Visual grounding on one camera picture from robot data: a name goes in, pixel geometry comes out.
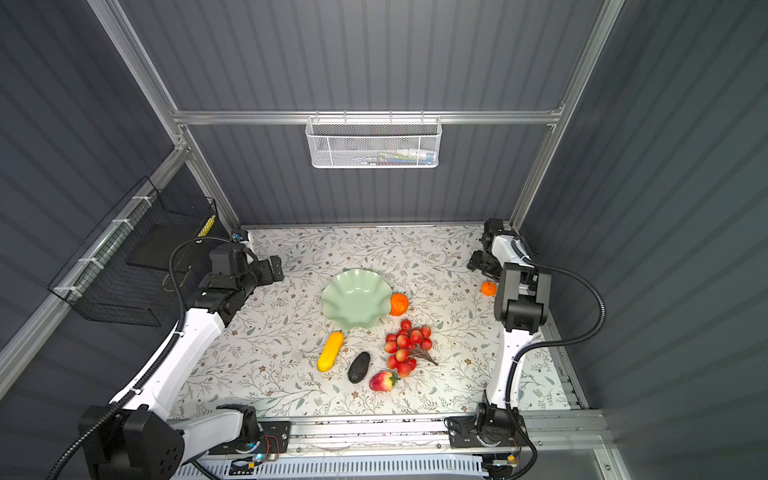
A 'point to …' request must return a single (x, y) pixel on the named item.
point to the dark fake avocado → (358, 367)
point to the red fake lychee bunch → (403, 349)
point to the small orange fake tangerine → (488, 288)
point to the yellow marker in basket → (208, 225)
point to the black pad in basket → (150, 245)
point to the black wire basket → (123, 273)
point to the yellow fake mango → (330, 351)
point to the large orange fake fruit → (399, 304)
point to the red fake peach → (382, 381)
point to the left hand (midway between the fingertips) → (261, 261)
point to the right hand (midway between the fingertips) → (488, 273)
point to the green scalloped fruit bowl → (357, 299)
